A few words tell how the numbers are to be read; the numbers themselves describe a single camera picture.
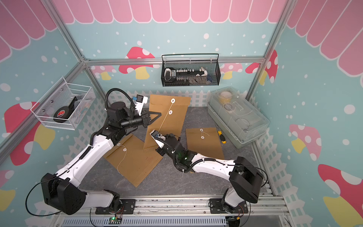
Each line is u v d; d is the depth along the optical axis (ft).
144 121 2.05
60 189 1.30
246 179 1.41
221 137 3.28
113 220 2.41
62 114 2.29
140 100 2.05
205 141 3.34
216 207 2.46
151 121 2.19
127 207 2.44
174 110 2.43
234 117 2.90
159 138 1.79
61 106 2.34
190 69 2.99
